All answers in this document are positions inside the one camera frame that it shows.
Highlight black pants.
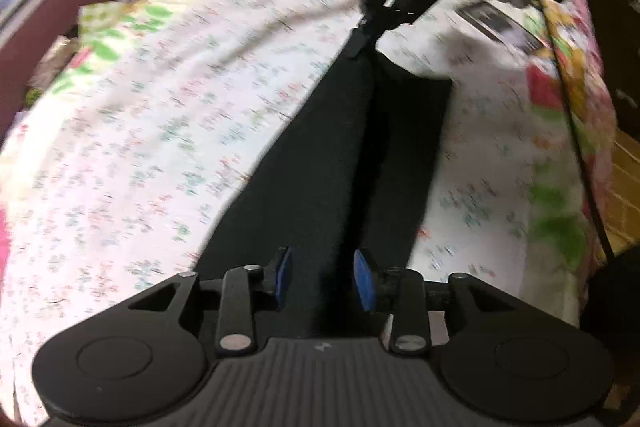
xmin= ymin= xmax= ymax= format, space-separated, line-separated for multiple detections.
xmin=192 ymin=34 xmax=456 ymax=340

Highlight maroon window seat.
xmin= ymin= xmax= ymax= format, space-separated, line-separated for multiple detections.
xmin=0 ymin=0 xmax=121 ymax=142

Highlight beige printed bag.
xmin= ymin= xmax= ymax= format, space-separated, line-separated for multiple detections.
xmin=30 ymin=34 xmax=83 ymax=88

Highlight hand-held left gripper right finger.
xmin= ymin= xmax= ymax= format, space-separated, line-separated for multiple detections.
xmin=352 ymin=249 xmax=518 ymax=354

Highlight dark cabinet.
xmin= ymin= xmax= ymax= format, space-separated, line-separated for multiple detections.
xmin=582 ymin=0 xmax=640 ymax=142

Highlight white floral bed sheet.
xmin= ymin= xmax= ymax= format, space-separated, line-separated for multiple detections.
xmin=0 ymin=0 xmax=556 ymax=423

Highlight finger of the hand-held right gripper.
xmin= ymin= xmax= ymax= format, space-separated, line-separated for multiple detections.
xmin=347 ymin=19 xmax=383 ymax=58

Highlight green checked cloth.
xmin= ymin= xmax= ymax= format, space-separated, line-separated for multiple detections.
xmin=77 ymin=2 xmax=136 ymax=32

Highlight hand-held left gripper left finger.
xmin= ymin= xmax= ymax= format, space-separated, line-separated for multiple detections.
xmin=127 ymin=247 xmax=292 ymax=354

